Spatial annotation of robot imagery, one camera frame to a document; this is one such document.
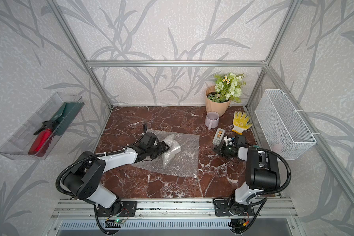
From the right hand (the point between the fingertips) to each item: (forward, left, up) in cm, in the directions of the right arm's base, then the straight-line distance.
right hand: (212, 148), depth 93 cm
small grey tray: (+9, -5, 0) cm, 10 cm away
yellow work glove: (+22, -23, -2) cm, 32 cm away
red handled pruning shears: (-11, +76, +33) cm, 84 cm away
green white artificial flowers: (+32, -11, +24) cm, 41 cm away
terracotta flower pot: (+28, -8, +8) cm, 31 cm away
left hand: (-2, +29, +2) cm, 29 cm away
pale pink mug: (+21, -2, +4) cm, 21 cm away
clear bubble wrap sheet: (-6, +26, +5) cm, 28 cm away
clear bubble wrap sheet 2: (-10, +18, -3) cm, 21 cm away
